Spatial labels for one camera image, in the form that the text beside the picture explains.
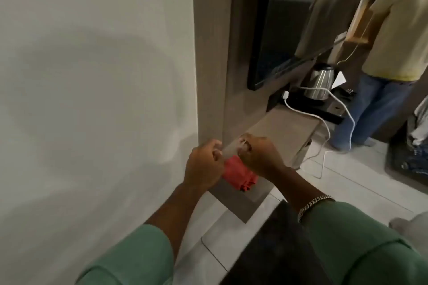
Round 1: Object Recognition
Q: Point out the person's left hand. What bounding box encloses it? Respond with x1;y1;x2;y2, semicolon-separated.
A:
183;138;225;192

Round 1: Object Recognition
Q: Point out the person's right hand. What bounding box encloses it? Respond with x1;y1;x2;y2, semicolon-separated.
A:
238;134;288;179

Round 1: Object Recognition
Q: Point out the red cleaning cloth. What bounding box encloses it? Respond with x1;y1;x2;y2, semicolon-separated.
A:
222;156;260;192

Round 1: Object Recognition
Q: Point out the clear plastic wrapper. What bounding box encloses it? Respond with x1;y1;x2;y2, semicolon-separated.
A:
220;139;251;162

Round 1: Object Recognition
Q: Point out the person's left forearm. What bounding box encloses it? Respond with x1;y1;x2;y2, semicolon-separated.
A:
76;182;210;285

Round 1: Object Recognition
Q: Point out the person's right forearm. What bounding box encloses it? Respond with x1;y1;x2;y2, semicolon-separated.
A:
267;166;428;285

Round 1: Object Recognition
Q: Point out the black tray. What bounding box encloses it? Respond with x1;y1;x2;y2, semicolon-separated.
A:
266;86;356;125

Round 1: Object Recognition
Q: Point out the steel electric kettle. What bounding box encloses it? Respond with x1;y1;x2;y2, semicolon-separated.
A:
303;64;336;100

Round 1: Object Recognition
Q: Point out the dark floor rug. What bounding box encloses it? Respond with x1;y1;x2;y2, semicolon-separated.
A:
219;200;332;285

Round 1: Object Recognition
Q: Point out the white triangular card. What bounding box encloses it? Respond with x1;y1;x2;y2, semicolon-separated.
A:
331;71;349;89

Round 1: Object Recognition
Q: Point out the black flat television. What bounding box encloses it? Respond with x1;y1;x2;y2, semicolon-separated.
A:
247;0;379;91

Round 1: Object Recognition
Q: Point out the pile of clothes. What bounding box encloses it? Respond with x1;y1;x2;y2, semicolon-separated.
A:
384;95;428;186

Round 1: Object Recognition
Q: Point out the light wooden board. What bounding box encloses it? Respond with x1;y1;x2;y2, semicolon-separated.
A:
345;0;376;44

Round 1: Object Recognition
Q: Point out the wooden wall shelf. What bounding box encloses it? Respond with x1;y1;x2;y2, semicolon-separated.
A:
209;104;323;224

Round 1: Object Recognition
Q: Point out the silver chain bracelet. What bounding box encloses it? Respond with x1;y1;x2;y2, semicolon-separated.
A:
297;195;336;223

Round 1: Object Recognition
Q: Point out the thick white charger cable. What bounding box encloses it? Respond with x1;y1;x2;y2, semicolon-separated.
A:
283;87;356;179

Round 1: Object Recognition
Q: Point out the tall wooden wall panel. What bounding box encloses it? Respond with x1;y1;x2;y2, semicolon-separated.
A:
192;0;278;148

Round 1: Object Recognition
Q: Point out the thin white cable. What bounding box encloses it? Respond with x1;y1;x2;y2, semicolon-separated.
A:
337;12;372;65

